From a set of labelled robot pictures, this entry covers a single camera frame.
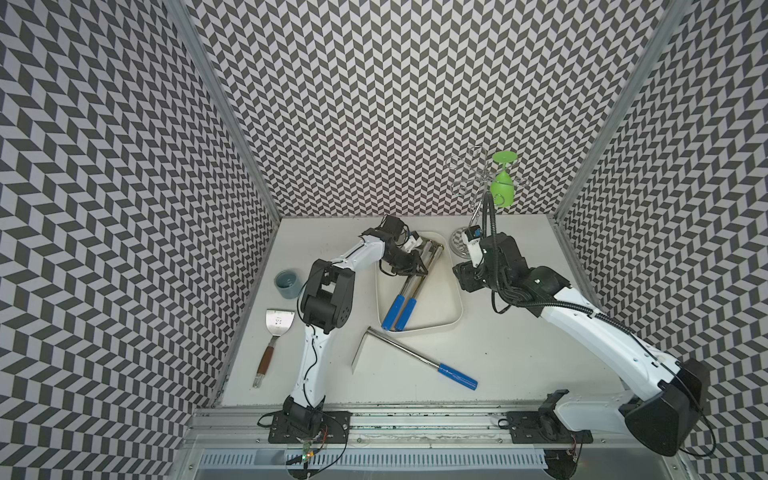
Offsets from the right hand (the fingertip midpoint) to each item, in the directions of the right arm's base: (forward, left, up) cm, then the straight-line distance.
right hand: (465, 270), depth 77 cm
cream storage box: (+3, +5, -22) cm, 22 cm away
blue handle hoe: (0, +14, -17) cm, 22 cm away
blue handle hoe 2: (-19, +6, -20) cm, 28 cm away
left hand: (+9, +10, -15) cm, 20 cm away
